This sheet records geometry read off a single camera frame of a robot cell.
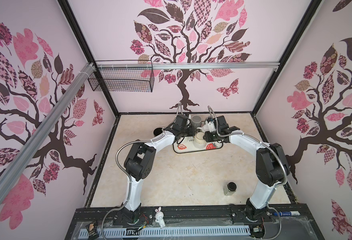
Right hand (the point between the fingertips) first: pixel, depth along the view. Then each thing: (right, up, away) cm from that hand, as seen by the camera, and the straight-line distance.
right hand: (205, 134), depth 95 cm
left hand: (-7, +2, 0) cm, 7 cm away
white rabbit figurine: (-27, -39, -23) cm, 53 cm away
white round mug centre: (0, +4, +3) cm, 5 cm away
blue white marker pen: (+38, -39, -21) cm, 58 cm away
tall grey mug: (-6, +9, +6) cm, 12 cm away
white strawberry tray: (-13, -7, +6) cm, 16 cm away
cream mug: (-5, -4, -2) cm, 7 cm away
